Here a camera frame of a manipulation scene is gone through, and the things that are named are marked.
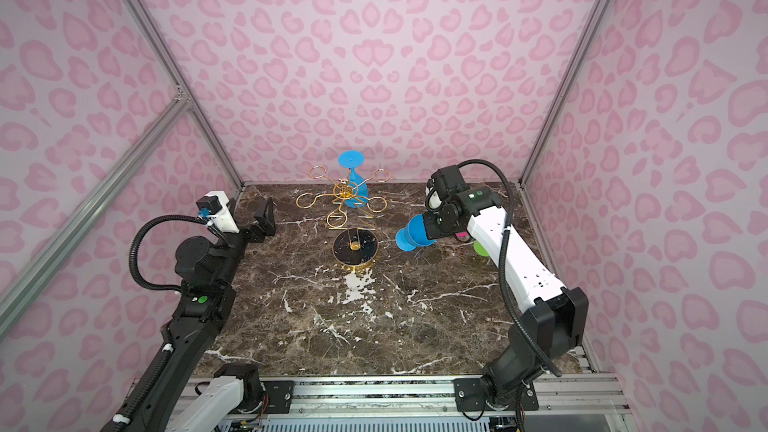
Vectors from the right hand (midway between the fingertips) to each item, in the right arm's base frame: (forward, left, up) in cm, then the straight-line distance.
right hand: (434, 225), depth 79 cm
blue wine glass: (+6, +20, +3) cm, 21 cm away
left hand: (-2, +43, +14) cm, 45 cm away
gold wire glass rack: (+6, +24, -18) cm, 30 cm away
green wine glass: (+7, -18, -23) cm, 30 cm away
